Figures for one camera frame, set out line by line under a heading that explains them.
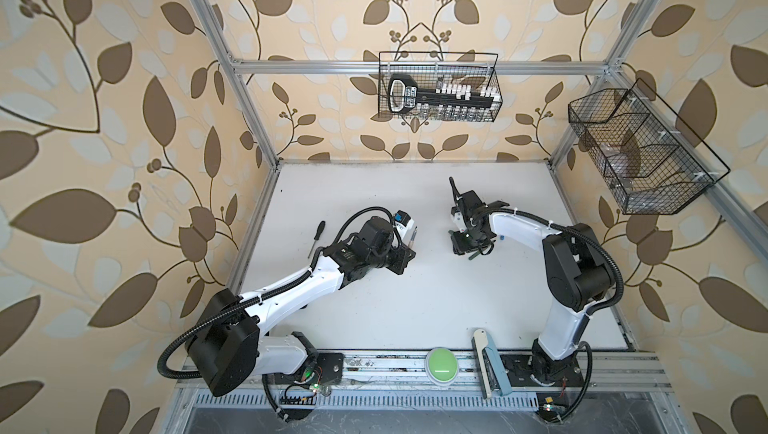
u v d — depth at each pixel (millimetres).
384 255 646
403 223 713
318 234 992
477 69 911
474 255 937
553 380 716
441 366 730
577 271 495
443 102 843
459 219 782
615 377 740
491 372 716
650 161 734
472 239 808
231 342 409
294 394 737
